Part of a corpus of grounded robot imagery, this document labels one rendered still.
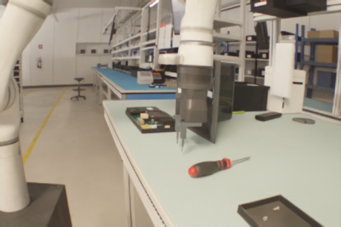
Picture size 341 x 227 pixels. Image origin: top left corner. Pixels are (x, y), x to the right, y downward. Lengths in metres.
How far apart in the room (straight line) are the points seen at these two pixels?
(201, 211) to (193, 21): 0.35
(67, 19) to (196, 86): 11.66
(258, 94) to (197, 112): 0.67
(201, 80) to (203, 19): 0.13
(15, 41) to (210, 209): 0.46
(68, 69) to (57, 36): 1.67
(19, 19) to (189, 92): 0.38
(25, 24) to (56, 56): 11.43
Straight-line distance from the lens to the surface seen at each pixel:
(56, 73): 11.95
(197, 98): 0.51
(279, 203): 0.40
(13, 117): 0.61
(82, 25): 11.98
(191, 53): 0.49
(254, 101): 1.14
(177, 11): 2.15
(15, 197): 0.63
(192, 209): 0.36
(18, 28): 0.52
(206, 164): 0.44
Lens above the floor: 1.20
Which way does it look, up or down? 12 degrees down
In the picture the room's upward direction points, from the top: 2 degrees clockwise
